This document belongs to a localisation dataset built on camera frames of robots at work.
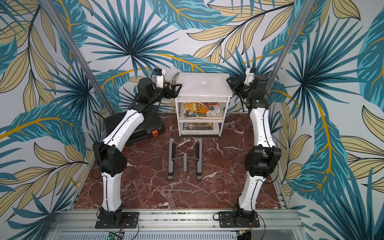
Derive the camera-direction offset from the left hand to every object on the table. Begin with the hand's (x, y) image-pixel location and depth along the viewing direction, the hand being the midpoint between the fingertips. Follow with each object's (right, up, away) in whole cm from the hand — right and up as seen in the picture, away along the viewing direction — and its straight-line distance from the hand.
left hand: (176, 84), depth 79 cm
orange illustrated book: (+15, -12, +15) cm, 24 cm away
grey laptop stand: (+5, -43, +8) cm, 44 cm away
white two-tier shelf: (+14, -8, -1) cm, 16 cm away
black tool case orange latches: (-18, -22, +21) cm, 35 cm away
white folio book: (+13, -24, +24) cm, 36 cm away
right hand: (+19, +1, -2) cm, 19 cm away
